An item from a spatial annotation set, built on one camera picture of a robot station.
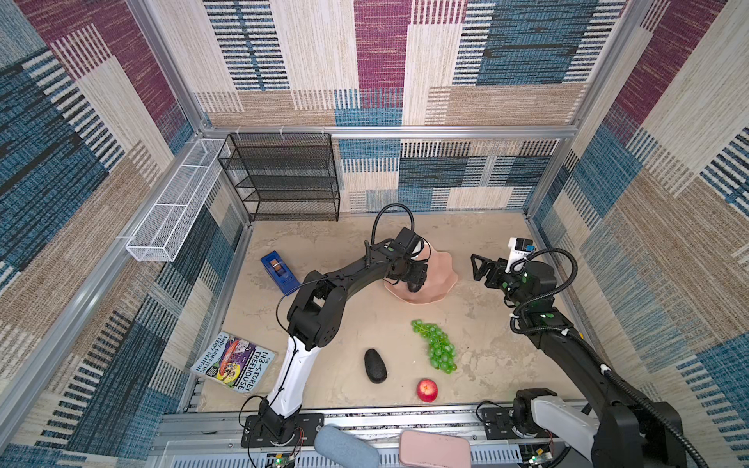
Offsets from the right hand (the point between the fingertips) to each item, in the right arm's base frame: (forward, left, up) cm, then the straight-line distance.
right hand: (486, 262), depth 83 cm
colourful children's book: (-22, +71, -16) cm, 76 cm away
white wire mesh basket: (+17, +96, +2) cm, 98 cm away
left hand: (+4, +17, -12) cm, 22 cm away
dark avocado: (-24, +32, -14) cm, 42 cm away
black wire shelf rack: (+41, +66, -1) cm, 78 cm away
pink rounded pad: (-42, +18, -17) cm, 49 cm away
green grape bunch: (-21, +13, -14) cm, 28 cm away
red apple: (-30, +18, -14) cm, 38 cm away
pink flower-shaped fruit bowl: (+6, +9, -18) cm, 21 cm away
